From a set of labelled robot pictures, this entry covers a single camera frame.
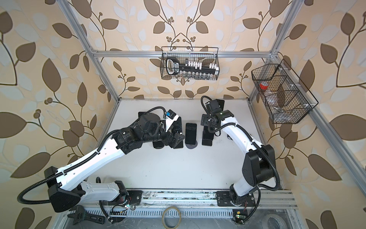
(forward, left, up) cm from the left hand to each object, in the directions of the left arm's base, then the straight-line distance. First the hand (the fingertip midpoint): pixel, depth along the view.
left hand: (180, 131), depth 67 cm
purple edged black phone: (+16, -16, -29) cm, 37 cm away
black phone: (+22, +28, -15) cm, 39 cm away
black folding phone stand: (+11, -17, -31) cm, 36 cm away
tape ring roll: (-32, +7, -26) cm, 41 cm away
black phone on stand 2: (+5, +15, -25) cm, 30 cm away
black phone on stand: (+10, -5, -18) cm, 21 cm away
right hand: (+15, -17, -14) cm, 26 cm away
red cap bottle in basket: (+34, -49, +1) cm, 60 cm away
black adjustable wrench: (-32, +48, -28) cm, 65 cm away
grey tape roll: (-33, -49, -26) cm, 64 cm away
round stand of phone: (+6, -6, -29) cm, 30 cm away
